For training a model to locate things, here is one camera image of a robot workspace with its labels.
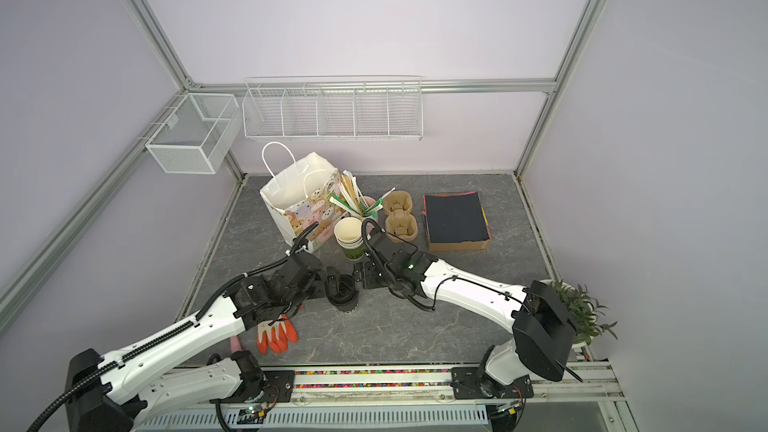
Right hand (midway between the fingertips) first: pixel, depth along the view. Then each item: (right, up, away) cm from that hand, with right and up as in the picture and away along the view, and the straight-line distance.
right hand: (364, 272), depth 80 cm
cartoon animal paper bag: (-23, +22, +15) cm, 35 cm away
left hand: (-10, -1, -3) cm, 10 cm away
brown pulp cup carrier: (+10, +11, +22) cm, 27 cm away
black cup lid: (0, +1, -9) cm, 9 cm away
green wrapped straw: (+1, +16, +16) cm, 23 cm away
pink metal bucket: (-1, +17, +19) cm, 26 cm away
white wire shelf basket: (-12, +51, +20) cm, 56 cm away
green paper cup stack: (-6, +9, +11) cm, 15 cm away
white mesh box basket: (-56, +41, +17) cm, 72 cm away
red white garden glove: (-24, -17, 0) cm, 30 cm away
